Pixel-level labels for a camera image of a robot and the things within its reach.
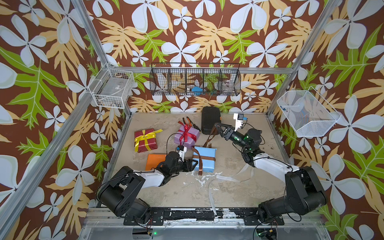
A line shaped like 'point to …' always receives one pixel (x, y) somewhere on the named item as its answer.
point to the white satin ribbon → (227, 178)
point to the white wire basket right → (310, 114)
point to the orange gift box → (153, 160)
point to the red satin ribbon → (186, 133)
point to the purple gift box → (190, 142)
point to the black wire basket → (195, 79)
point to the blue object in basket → (197, 90)
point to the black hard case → (210, 116)
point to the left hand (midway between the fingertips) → (195, 161)
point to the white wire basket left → (112, 87)
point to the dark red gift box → (152, 142)
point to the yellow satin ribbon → (145, 137)
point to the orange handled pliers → (191, 123)
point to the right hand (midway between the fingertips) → (215, 125)
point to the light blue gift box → (208, 166)
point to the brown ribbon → (200, 157)
